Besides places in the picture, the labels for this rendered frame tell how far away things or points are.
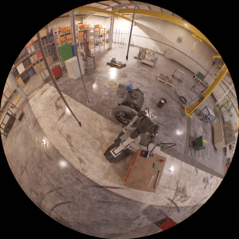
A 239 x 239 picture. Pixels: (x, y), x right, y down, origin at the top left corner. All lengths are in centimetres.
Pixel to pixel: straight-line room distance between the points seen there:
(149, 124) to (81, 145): 196
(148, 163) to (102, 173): 123
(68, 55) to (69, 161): 767
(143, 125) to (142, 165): 98
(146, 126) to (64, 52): 778
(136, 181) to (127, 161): 69
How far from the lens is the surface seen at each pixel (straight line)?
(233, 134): 694
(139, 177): 201
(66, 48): 805
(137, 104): 205
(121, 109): 176
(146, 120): 140
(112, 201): 267
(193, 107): 469
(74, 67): 475
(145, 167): 202
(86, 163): 245
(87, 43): 521
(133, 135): 148
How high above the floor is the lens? 233
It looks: 60 degrees down
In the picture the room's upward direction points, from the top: 10 degrees clockwise
